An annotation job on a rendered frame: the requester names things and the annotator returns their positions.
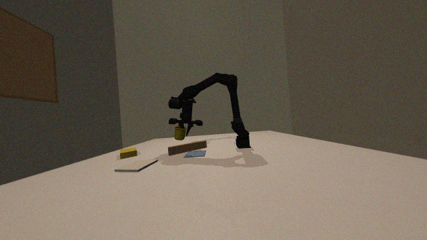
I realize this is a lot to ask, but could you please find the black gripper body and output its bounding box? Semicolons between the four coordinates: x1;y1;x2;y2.
169;110;203;126

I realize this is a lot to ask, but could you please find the olive yellow cup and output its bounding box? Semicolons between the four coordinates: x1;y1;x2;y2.
174;126;187;140

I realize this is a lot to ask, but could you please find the brown wooden plank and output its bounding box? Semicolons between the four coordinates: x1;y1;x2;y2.
168;141;207;156

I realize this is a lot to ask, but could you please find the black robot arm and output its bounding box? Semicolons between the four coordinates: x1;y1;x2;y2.
168;73;251;149

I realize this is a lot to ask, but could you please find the yellow block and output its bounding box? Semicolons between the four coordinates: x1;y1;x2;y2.
120;147;137;159

